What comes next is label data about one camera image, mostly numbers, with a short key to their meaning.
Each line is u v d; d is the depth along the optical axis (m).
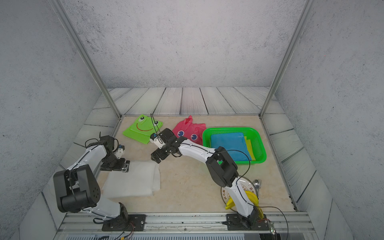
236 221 0.73
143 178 0.86
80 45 0.83
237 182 0.57
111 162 0.73
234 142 1.00
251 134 0.99
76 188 0.48
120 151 0.84
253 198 0.76
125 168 0.81
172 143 0.69
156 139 0.81
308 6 0.70
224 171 0.54
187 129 1.10
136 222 0.73
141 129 1.11
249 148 0.99
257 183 0.85
